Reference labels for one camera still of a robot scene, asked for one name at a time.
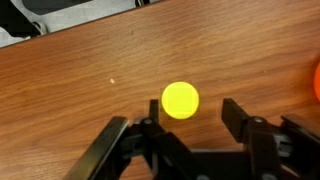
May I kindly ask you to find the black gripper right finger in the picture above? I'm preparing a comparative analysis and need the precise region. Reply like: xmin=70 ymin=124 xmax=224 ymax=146
xmin=221 ymin=97 xmax=320 ymax=180

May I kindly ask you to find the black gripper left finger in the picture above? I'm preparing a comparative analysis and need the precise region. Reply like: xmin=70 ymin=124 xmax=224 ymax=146
xmin=64 ymin=98 xmax=208 ymax=180

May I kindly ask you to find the yellow cylinder block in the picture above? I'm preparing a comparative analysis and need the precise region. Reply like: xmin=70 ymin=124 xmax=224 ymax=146
xmin=161 ymin=81 xmax=201 ymax=121

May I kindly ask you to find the orange round plate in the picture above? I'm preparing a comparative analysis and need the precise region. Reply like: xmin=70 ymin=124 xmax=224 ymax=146
xmin=313 ymin=61 xmax=320 ymax=103

